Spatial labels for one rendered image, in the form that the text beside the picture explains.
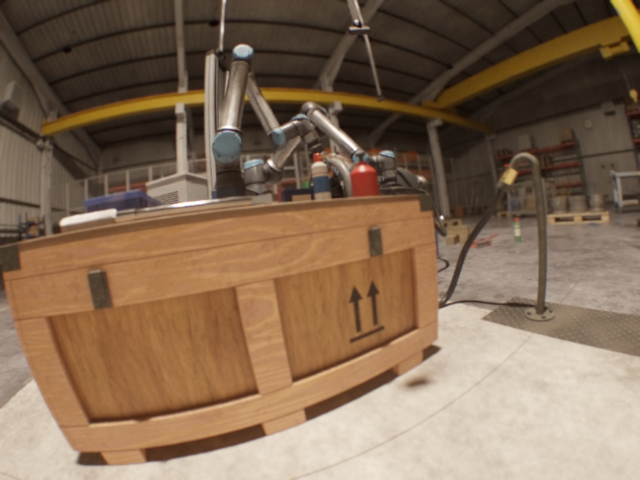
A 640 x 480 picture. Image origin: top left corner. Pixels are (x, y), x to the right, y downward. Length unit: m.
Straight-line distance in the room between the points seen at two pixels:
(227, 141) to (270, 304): 0.99
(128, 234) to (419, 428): 0.64
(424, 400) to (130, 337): 0.62
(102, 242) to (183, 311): 0.18
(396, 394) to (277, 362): 0.31
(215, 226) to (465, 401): 0.63
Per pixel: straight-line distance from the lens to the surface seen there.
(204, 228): 0.44
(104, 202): 0.84
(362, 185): 0.72
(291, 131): 1.43
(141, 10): 10.08
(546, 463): 0.56
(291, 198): 1.13
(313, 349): 0.56
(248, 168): 1.94
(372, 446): 0.56
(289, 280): 0.50
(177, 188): 1.68
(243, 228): 0.45
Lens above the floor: 0.43
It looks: 4 degrees down
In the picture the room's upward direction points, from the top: 7 degrees counter-clockwise
